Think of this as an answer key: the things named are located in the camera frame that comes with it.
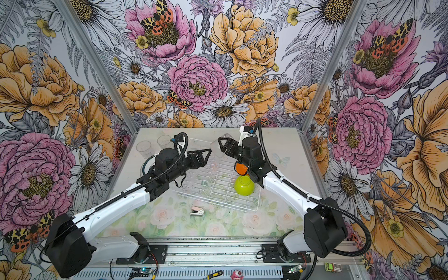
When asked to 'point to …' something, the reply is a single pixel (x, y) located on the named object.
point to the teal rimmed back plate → (148, 164)
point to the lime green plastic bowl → (244, 185)
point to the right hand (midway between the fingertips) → (222, 146)
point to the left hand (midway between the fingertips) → (204, 156)
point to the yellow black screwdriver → (216, 273)
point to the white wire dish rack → (214, 180)
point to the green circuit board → (140, 272)
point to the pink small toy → (237, 275)
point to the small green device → (333, 267)
